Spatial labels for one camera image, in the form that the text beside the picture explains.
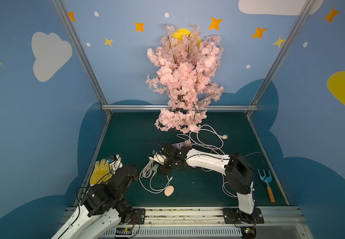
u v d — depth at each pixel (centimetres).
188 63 73
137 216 74
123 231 73
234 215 77
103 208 45
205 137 108
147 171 86
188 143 96
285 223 74
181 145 99
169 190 82
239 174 49
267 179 87
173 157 66
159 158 76
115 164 60
